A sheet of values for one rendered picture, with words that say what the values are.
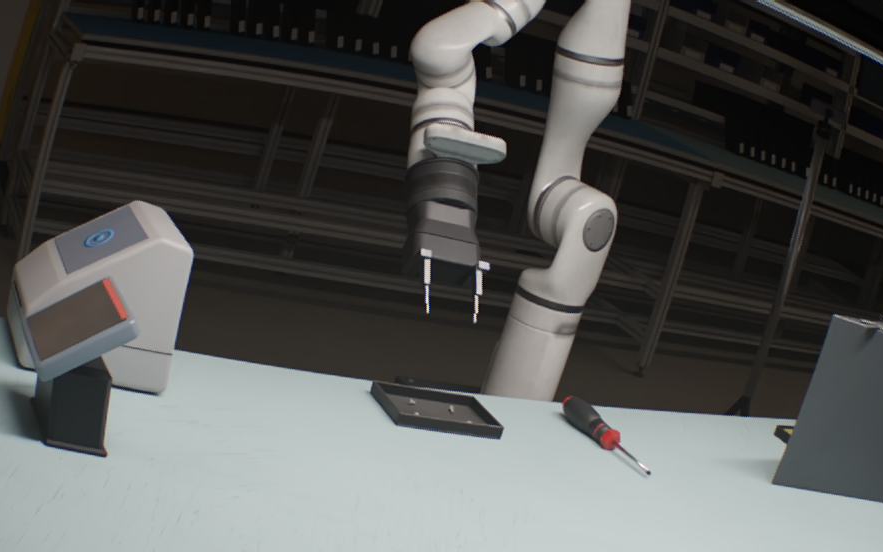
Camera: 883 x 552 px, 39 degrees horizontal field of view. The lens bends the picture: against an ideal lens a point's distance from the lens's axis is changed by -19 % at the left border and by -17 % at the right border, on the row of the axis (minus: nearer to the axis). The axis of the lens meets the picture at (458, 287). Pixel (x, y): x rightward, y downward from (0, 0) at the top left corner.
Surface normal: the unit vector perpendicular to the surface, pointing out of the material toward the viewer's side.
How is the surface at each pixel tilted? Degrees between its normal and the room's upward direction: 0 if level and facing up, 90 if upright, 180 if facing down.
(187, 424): 0
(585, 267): 93
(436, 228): 42
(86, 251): 30
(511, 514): 0
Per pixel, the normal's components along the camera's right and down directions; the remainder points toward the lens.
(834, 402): 0.08, 0.26
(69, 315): -0.21, -0.86
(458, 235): 0.41, -0.48
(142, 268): 0.42, 0.34
